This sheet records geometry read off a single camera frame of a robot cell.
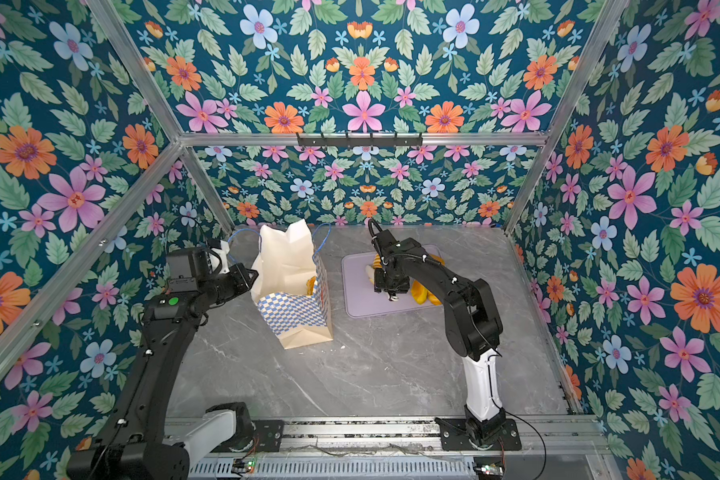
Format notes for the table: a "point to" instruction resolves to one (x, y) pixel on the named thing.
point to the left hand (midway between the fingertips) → (259, 264)
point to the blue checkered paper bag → (291, 286)
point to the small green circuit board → (251, 465)
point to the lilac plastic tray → (360, 297)
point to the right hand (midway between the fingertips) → (384, 286)
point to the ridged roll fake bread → (310, 284)
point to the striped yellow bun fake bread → (432, 298)
